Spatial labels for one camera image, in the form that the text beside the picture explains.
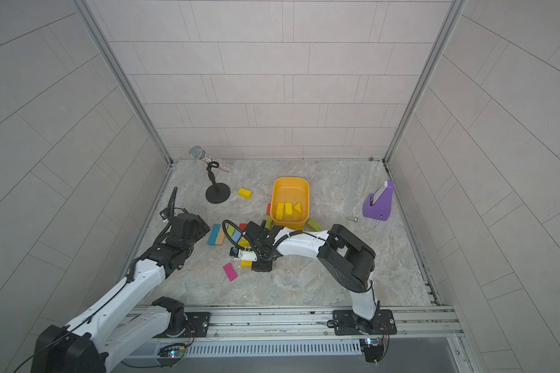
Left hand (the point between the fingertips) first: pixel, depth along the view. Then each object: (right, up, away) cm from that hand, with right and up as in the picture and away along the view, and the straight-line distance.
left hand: (201, 221), depth 84 cm
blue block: (+17, -1, -16) cm, 23 cm away
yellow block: (+12, +9, +18) cm, 24 cm away
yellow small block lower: (+18, -5, -9) cm, 21 cm away
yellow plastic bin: (+33, +7, +18) cm, 38 cm away
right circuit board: (+58, -35, -16) cm, 69 cm away
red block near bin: (+24, +4, +8) cm, 25 cm away
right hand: (+21, -16, +1) cm, 26 cm away
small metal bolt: (+59, -1, +9) cm, 60 cm away
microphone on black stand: (0, +9, +18) cm, 20 cm away
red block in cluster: (+19, +2, -16) cm, 25 cm away
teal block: (+3, -6, +4) cm, 8 cm away
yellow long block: (+28, +2, +12) cm, 31 cm away
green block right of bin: (+43, -3, +9) cm, 44 cm away
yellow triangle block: (+36, +4, +12) cm, 38 cm away
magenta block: (+11, -18, -2) cm, 21 cm away
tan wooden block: (+6, -7, +5) cm, 10 cm away
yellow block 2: (+32, +3, +13) cm, 35 cm away
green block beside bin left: (+24, -3, +14) cm, 28 cm away
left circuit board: (-1, -34, -19) cm, 39 cm away
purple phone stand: (+67, +5, +7) cm, 68 cm away
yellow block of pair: (+18, -13, -8) cm, 23 cm away
